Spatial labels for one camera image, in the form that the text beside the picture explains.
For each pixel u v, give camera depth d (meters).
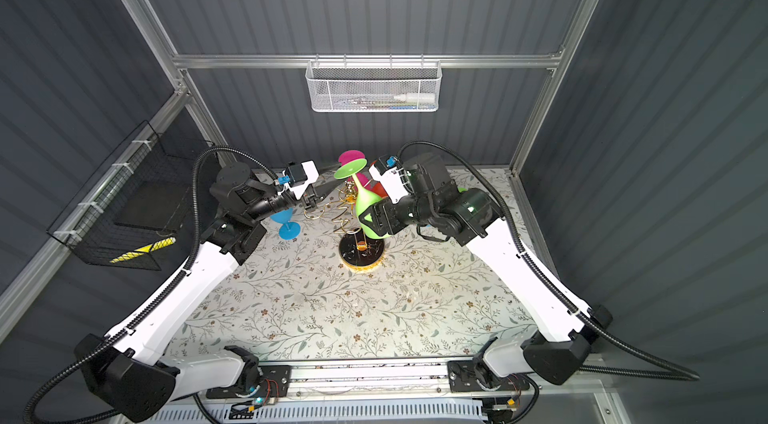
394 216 0.56
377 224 0.56
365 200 0.62
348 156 0.82
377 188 0.63
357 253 0.98
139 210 0.70
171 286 0.44
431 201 0.46
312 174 0.50
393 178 0.56
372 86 1.24
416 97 0.87
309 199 0.56
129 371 0.37
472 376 0.74
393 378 0.76
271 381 0.72
